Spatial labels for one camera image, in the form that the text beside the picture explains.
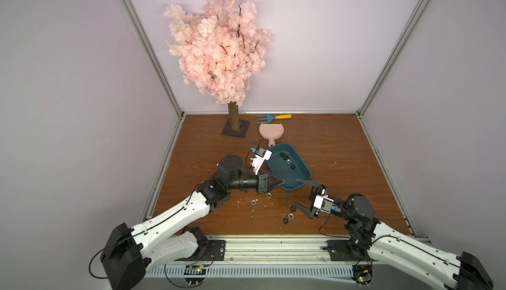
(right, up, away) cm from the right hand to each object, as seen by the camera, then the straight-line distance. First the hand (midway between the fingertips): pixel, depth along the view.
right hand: (296, 186), depth 62 cm
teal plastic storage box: (+2, +1, +36) cm, 36 cm away
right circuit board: (+26, -35, +8) cm, 44 cm away
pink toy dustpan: (-5, +17, +49) cm, 52 cm away
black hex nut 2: (+5, -1, +35) cm, 35 cm away
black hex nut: (0, +5, +39) cm, 39 cm away
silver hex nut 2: (-15, -14, +23) cm, 31 cm away
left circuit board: (-36, -35, +11) cm, 51 cm away
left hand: (-4, 0, +1) cm, 4 cm away
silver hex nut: (+3, +2, +36) cm, 36 cm away
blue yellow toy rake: (-6, +25, +56) cm, 62 cm away
